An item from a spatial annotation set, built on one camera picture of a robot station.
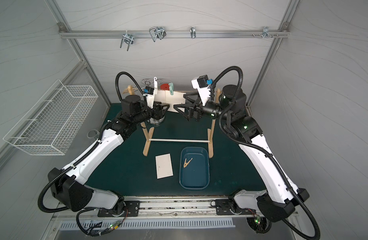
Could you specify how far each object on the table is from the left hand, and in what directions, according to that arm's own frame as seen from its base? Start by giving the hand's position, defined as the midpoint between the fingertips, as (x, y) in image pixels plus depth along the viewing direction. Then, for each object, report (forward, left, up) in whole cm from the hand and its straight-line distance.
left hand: (163, 104), depth 72 cm
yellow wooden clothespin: (-16, -11, -34) cm, 39 cm away
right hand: (-12, -9, +14) cm, 21 cm away
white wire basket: (-11, +51, -4) cm, 53 cm away
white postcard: (-17, +2, -35) cm, 39 cm away
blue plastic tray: (-21, -16, -35) cm, 44 cm away
